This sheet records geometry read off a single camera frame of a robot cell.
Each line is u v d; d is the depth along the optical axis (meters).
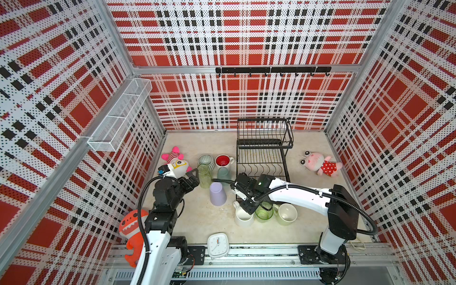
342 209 0.44
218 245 0.75
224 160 1.01
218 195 0.81
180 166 0.95
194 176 0.72
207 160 1.04
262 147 1.08
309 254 0.74
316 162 0.96
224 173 0.92
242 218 0.77
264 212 0.86
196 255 0.73
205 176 0.90
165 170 0.65
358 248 0.74
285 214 0.84
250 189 0.62
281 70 0.92
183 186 0.67
